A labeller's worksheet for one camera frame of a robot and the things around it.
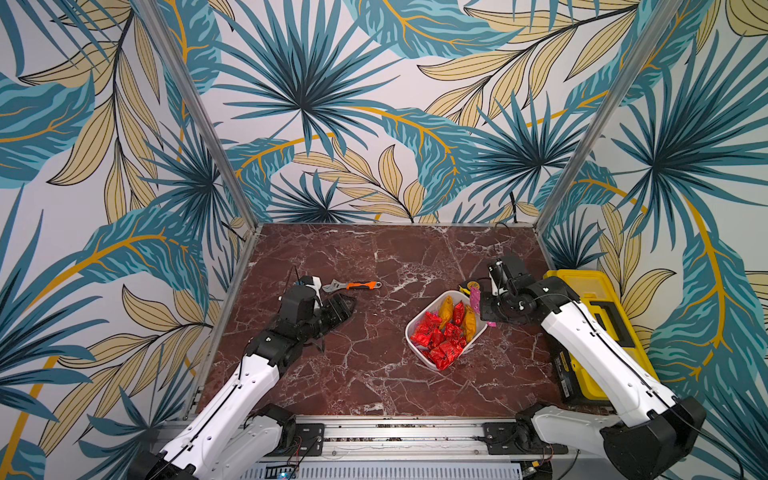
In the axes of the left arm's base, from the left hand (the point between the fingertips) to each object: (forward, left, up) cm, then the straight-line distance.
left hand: (351, 310), depth 77 cm
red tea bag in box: (+7, -31, -13) cm, 34 cm away
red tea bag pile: (-5, -24, -9) cm, 26 cm away
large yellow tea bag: (+3, -34, -11) cm, 35 cm away
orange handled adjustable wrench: (+18, +9, -16) cm, 25 cm away
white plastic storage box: (+9, -24, -14) cm, 30 cm away
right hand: (+1, -35, +1) cm, 35 cm away
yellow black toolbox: (+6, -67, -1) cm, 68 cm away
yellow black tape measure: (+15, -36, -13) cm, 41 cm away
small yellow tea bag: (+6, -27, -11) cm, 30 cm away
